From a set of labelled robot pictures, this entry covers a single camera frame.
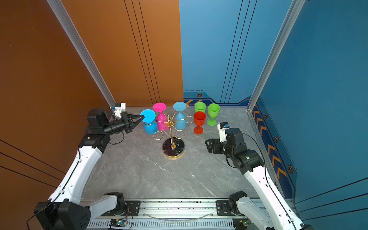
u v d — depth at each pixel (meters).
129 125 0.62
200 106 1.02
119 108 0.66
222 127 0.63
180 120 0.85
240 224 0.70
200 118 0.95
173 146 0.92
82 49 0.85
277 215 0.38
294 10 0.70
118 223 0.71
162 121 0.74
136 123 0.65
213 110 0.98
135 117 0.68
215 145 0.62
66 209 0.38
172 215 0.72
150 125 0.72
